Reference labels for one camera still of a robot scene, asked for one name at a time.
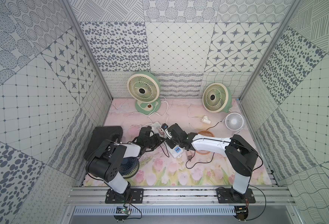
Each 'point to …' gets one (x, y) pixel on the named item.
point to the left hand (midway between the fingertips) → (165, 136)
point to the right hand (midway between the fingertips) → (169, 138)
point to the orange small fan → (207, 133)
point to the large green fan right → (217, 98)
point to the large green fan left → (145, 87)
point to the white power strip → (176, 151)
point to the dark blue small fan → (129, 167)
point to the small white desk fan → (235, 122)
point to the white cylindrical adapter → (205, 120)
